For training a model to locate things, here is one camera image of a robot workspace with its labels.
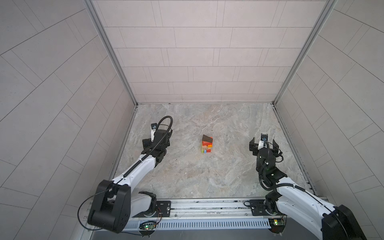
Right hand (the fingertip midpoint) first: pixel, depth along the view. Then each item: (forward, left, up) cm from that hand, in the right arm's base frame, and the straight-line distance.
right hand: (261, 138), depth 82 cm
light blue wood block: (0, +32, -10) cm, 33 cm away
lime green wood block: (0, +33, -10) cm, 34 cm away
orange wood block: (+1, +32, -3) cm, 32 cm away
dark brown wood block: (+2, +30, 0) cm, 30 cm away
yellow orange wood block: (+1, +28, -6) cm, 29 cm away
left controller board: (-35, +60, -9) cm, 70 cm away
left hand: (+8, +58, -2) cm, 59 cm away
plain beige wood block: (+1, +32, -8) cm, 33 cm away
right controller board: (-38, +1, -15) cm, 41 cm away
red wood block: (0, +29, -10) cm, 31 cm away
